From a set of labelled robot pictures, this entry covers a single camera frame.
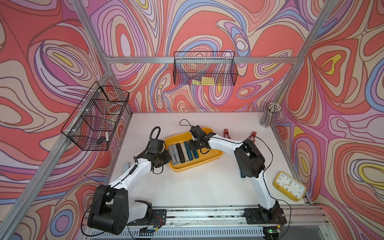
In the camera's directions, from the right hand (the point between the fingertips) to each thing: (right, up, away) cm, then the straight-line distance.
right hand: (193, 148), depth 99 cm
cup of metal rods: (+53, +21, +6) cm, 57 cm away
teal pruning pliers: (-3, -1, -5) cm, 6 cm away
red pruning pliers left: (+24, +11, +7) cm, 27 cm away
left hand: (-13, -4, -11) cm, 18 cm away
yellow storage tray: (+9, -4, -11) cm, 15 cm away
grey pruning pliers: (-13, -4, -7) cm, 15 cm away
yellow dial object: (+53, -18, -18) cm, 59 cm away
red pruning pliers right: (+44, +10, +6) cm, 45 cm away
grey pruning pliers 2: (-11, -3, -6) cm, 13 cm away
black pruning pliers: (-8, -2, -6) cm, 10 cm away
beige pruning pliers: (-6, -1, -5) cm, 8 cm away
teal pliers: (+2, -3, -5) cm, 6 cm away
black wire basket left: (-51, +15, -25) cm, 58 cm away
